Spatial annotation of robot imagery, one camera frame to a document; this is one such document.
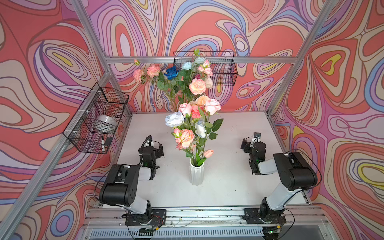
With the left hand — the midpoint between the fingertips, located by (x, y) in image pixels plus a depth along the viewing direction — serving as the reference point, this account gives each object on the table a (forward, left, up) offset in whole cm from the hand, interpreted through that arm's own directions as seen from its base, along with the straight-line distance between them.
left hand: (153, 145), depth 94 cm
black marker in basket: (-11, +19, +19) cm, 29 cm away
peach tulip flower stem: (-19, -32, +23) cm, 44 cm away
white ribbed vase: (-23, -27, +10) cm, 37 cm away
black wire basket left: (-5, +22, +26) cm, 34 cm away
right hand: (+3, -64, -1) cm, 64 cm away
